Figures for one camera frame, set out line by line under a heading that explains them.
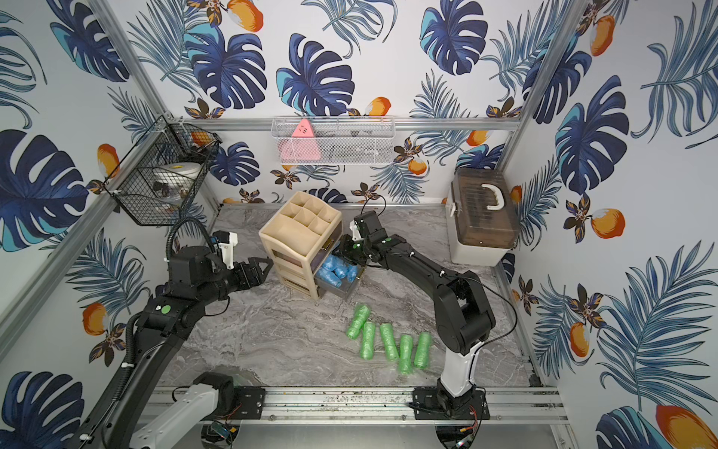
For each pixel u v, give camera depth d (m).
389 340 0.84
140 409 0.47
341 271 0.88
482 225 0.95
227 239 0.65
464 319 0.48
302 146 0.90
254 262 0.64
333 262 0.87
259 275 0.64
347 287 0.82
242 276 0.63
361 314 0.88
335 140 1.02
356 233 0.81
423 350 0.82
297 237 0.80
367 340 0.84
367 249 0.69
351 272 0.87
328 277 0.86
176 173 0.79
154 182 0.86
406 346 0.82
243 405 0.73
